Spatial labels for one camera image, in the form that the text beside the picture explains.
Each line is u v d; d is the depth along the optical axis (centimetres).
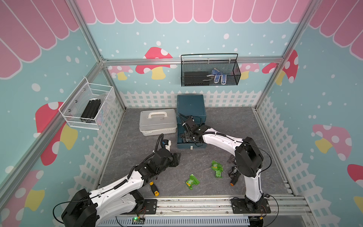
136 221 73
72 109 66
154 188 79
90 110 70
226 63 90
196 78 84
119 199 58
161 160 62
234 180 81
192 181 81
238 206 74
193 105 92
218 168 86
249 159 50
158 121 97
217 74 89
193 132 70
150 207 74
